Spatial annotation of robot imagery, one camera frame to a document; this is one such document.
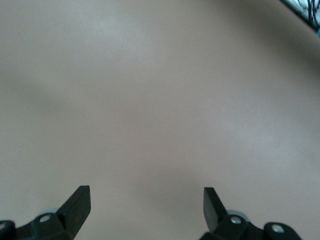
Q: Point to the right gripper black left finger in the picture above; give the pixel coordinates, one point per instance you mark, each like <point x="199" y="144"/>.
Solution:
<point x="72" y="212"/>

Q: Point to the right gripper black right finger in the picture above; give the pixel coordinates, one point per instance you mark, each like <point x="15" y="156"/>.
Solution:
<point x="215" y="215"/>

